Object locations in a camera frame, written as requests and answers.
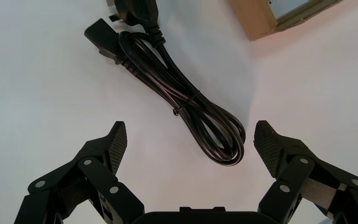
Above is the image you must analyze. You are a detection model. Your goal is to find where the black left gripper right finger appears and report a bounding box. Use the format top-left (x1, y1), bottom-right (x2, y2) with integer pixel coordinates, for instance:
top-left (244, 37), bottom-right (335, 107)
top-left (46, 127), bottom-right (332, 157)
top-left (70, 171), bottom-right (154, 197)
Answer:
top-left (253, 120), bottom-right (358, 224)

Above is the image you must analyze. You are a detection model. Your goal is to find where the white printed instruction sheet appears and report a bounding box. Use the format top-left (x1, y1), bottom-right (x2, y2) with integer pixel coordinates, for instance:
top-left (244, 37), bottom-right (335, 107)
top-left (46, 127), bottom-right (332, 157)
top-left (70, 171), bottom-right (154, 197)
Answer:
top-left (268, 0), bottom-right (311, 19)

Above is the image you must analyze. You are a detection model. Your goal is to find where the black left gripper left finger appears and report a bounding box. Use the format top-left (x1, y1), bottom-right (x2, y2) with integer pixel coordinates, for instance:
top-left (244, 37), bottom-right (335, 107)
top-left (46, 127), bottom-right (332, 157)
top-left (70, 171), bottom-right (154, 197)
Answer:
top-left (14, 121), bottom-right (145, 224)

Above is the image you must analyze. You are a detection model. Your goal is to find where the black power cable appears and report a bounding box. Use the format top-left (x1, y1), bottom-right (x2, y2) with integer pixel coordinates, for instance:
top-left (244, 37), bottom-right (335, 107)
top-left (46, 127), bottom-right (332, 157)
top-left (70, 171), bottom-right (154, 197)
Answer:
top-left (84, 0), bottom-right (247, 167)

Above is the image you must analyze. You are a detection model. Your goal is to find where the brown cardboard storage box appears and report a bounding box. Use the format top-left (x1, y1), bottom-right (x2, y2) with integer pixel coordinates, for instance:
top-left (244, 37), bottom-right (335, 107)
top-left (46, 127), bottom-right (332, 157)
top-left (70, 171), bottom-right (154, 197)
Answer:
top-left (228, 0), bottom-right (344, 42)

